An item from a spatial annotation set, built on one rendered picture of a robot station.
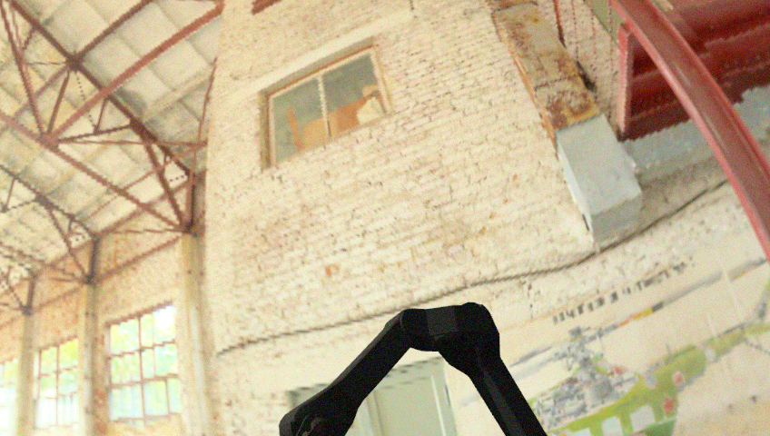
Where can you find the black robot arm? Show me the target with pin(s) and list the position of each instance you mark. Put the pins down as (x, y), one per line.
(465, 335)

